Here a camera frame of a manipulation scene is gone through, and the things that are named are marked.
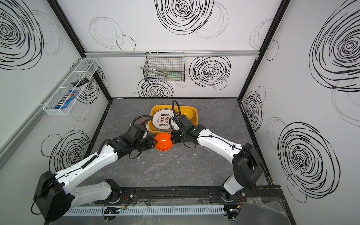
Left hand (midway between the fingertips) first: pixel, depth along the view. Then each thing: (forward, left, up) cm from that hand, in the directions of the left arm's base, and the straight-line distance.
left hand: (158, 142), depth 79 cm
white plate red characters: (+23, +3, -11) cm, 25 cm away
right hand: (+3, -6, 0) cm, 6 cm away
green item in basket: (+36, -7, +19) cm, 41 cm away
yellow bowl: (+28, -17, -7) cm, 33 cm away
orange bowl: (0, -3, 0) cm, 3 cm away
